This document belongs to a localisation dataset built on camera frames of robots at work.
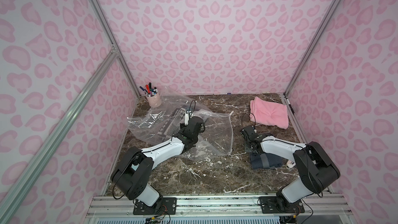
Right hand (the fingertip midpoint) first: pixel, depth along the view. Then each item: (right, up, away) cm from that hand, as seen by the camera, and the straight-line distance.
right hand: (251, 146), depth 93 cm
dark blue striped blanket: (+4, -5, -12) cm, 13 cm away
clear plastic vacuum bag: (-56, +13, +6) cm, 58 cm away
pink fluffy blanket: (+16, +20, +11) cm, 28 cm away
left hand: (-36, +18, -5) cm, 40 cm away
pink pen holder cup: (-62, +28, +13) cm, 70 cm away
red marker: (-66, +36, +10) cm, 76 cm away
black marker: (-65, +39, +12) cm, 77 cm away
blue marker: (-69, +35, +10) cm, 78 cm away
